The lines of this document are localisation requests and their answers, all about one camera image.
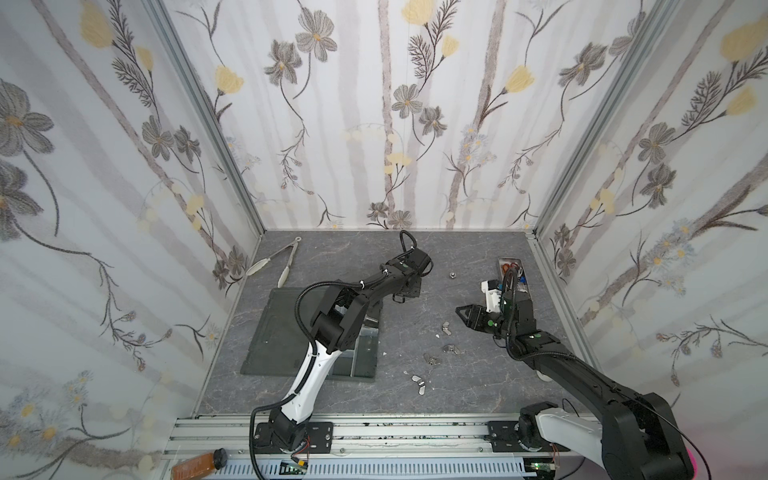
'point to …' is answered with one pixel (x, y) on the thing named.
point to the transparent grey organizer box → (278, 346)
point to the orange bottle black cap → (199, 465)
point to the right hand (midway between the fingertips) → (456, 304)
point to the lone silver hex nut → (452, 275)
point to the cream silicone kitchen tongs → (255, 268)
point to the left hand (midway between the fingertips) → (406, 282)
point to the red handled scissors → (506, 266)
